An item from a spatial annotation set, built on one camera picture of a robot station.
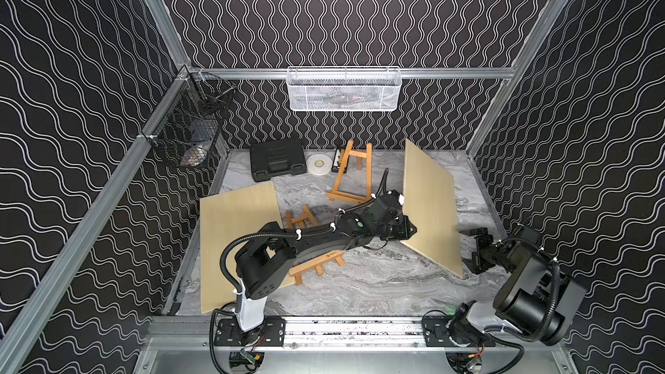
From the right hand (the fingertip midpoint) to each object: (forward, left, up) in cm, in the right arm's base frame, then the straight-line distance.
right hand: (464, 243), depth 89 cm
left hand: (-2, +18, +15) cm, 24 cm away
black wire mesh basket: (+31, +98, +24) cm, 106 cm away
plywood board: (+10, +86, -1) cm, 86 cm away
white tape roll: (+37, +52, 0) cm, 64 cm away
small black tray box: (+38, +44, +1) cm, 58 cm away
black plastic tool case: (+40, +71, +1) cm, 81 cm away
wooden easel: (+10, +55, -1) cm, 56 cm away
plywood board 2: (+19, +7, -2) cm, 20 cm away
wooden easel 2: (+18, +37, +2) cm, 42 cm away
